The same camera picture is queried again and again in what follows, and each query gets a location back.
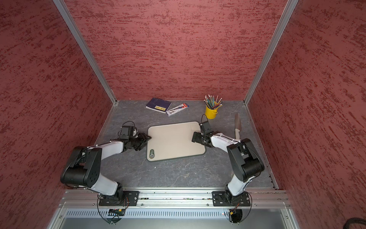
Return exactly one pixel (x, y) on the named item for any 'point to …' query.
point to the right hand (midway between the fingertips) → (196, 142)
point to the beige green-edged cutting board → (172, 140)
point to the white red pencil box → (177, 109)
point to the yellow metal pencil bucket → (210, 113)
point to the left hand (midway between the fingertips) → (150, 143)
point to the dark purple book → (158, 105)
